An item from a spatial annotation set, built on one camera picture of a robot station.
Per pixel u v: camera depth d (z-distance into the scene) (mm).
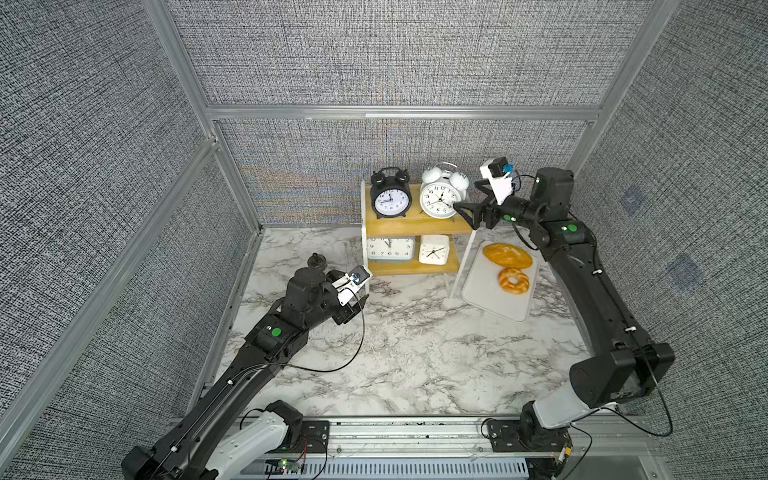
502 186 603
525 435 674
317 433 736
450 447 732
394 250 878
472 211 638
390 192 718
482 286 1020
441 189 703
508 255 1029
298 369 475
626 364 413
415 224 777
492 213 635
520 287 1000
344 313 627
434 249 856
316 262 949
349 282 577
